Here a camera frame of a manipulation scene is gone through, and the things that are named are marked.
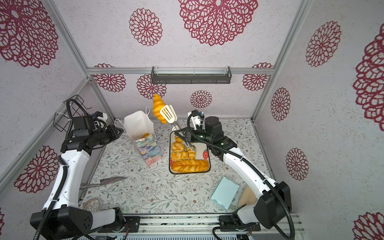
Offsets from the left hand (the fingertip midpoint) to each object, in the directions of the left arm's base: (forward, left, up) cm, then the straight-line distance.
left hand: (123, 133), depth 76 cm
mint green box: (-21, -53, -29) cm, 64 cm away
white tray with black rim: (+5, -42, -28) cm, 51 cm away
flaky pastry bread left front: (+1, -28, -24) cm, 37 cm away
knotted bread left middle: (+8, -25, -25) cm, 36 cm away
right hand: (-4, -28, +6) cm, 29 cm away
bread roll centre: (+3, -35, -25) cm, 43 cm away
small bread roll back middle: (+15, -25, -26) cm, 39 cm away
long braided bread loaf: (-6, -34, -24) cm, 42 cm away
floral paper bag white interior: (+15, -2, -13) cm, 20 cm away
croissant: (+16, -3, -22) cm, 27 cm away
